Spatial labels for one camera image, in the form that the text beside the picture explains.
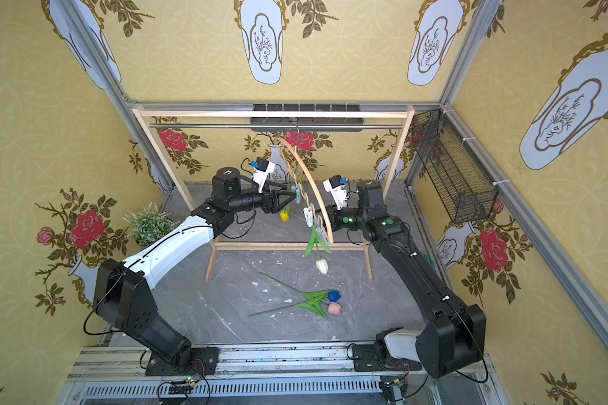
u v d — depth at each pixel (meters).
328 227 0.57
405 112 0.54
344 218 0.65
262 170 0.67
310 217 0.70
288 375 0.72
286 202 0.72
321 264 0.73
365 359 0.73
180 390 0.73
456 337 0.39
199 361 0.72
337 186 0.66
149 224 0.86
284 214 0.97
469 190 0.82
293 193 0.74
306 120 0.94
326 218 0.57
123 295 0.43
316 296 0.86
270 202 0.68
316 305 0.84
